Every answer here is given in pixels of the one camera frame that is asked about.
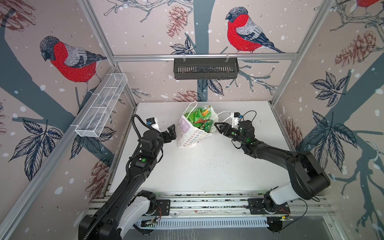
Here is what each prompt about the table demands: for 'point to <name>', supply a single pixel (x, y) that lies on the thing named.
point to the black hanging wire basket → (199, 68)
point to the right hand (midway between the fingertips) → (216, 126)
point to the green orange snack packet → (203, 114)
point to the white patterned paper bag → (195, 123)
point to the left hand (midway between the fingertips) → (167, 126)
